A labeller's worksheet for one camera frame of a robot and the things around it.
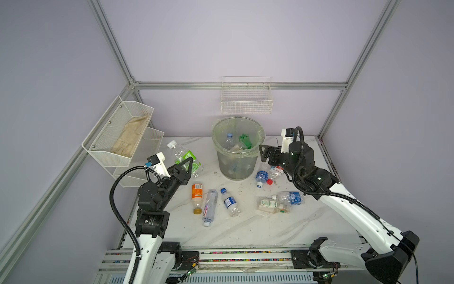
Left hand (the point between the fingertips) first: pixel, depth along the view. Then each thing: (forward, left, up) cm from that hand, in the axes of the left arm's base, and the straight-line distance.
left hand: (190, 162), depth 66 cm
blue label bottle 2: (-2, -46, -28) cm, 54 cm away
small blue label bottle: (-4, -15, -27) cm, 31 cm away
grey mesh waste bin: (+12, -18, -22) cm, 31 cm away
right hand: (+7, -29, 0) cm, 30 cm away
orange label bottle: (0, +2, -29) cm, 29 cm away
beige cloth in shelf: (+15, +31, -4) cm, 35 cm away
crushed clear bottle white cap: (-9, -4, -29) cm, 31 cm away
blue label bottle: (+27, -14, -19) cm, 36 cm away
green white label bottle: (-5, -36, -28) cm, 46 cm away
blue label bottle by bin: (+11, -32, -29) cm, 44 cm away
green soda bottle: (+28, -23, -15) cm, 39 cm away
